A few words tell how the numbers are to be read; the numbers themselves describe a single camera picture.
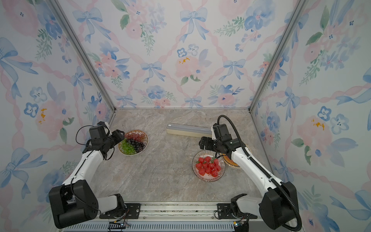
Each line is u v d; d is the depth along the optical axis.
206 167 0.85
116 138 0.77
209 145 0.73
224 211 0.74
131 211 0.75
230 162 0.88
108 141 0.71
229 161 0.89
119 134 0.78
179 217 0.74
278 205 0.39
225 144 0.58
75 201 0.41
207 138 0.73
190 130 1.06
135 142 0.95
